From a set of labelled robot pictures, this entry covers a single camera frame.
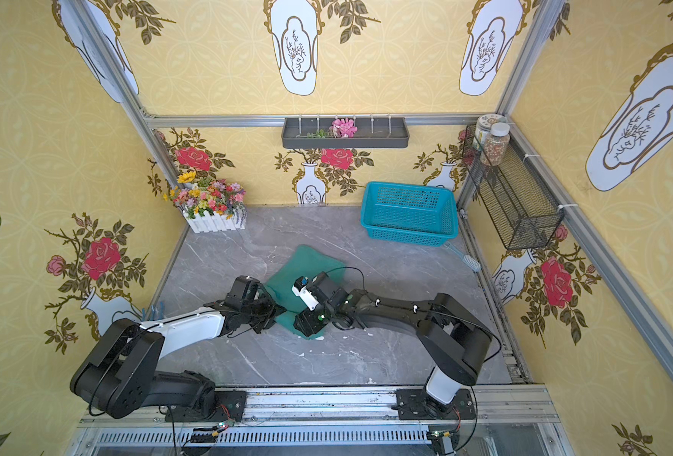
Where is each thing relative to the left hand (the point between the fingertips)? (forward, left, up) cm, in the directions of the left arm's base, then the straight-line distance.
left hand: (278, 307), depth 91 cm
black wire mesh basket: (+16, -72, +29) cm, 80 cm away
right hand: (-4, -10, +5) cm, 12 cm away
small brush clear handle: (+16, -68, +1) cm, 70 cm away
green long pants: (+18, -9, -1) cm, 20 cm away
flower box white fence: (+33, +26, +14) cm, 44 cm away
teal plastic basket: (+40, -50, 0) cm, 64 cm away
